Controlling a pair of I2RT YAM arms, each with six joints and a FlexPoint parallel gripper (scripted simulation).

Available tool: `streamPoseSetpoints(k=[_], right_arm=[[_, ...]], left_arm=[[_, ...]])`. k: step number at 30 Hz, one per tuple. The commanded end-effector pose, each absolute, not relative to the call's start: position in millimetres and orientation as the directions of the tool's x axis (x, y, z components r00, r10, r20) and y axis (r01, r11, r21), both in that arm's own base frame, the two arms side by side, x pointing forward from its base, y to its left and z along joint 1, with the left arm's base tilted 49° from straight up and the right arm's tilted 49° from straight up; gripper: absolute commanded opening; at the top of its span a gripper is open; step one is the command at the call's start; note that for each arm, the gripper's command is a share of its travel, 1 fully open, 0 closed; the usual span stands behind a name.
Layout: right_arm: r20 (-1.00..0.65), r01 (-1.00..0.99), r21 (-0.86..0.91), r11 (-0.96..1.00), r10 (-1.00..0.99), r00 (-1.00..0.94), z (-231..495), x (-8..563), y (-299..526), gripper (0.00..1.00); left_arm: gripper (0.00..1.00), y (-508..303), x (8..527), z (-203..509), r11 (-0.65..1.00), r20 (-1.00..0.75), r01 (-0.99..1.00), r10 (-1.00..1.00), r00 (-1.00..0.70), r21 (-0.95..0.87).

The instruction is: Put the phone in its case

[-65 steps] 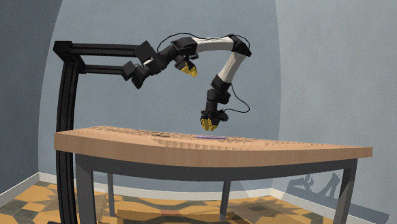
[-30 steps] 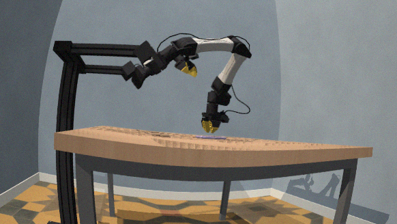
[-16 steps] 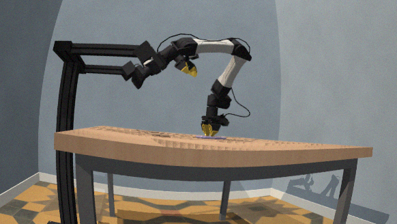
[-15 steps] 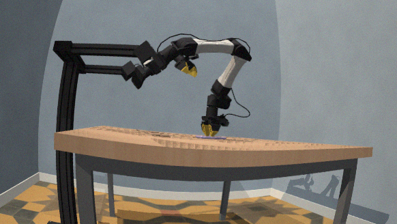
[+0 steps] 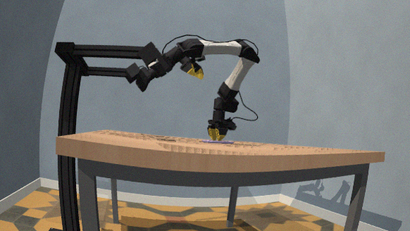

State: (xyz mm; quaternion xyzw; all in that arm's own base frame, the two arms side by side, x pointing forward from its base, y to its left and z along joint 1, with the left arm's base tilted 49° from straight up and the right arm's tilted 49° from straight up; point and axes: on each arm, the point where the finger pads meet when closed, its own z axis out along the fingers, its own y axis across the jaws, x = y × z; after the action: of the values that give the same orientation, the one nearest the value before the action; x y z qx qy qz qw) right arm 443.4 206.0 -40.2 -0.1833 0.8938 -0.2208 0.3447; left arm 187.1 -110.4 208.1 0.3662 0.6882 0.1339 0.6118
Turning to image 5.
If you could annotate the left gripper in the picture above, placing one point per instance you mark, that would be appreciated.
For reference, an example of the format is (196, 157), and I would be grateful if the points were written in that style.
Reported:
(192, 68)

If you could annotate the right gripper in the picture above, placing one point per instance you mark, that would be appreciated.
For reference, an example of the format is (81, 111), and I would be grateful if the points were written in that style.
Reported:
(216, 127)

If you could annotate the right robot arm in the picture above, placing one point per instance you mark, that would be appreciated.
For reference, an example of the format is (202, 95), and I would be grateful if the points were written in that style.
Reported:
(228, 90)

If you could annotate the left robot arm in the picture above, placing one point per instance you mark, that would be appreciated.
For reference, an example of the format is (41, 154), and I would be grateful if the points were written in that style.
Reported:
(159, 70)

